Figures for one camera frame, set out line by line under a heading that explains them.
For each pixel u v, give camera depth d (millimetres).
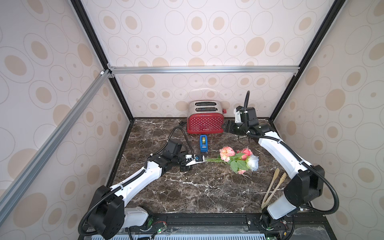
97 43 793
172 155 622
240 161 698
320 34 763
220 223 745
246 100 608
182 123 1161
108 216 401
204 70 1723
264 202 784
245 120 616
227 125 744
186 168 703
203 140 1000
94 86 778
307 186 432
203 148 998
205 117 991
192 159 648
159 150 639
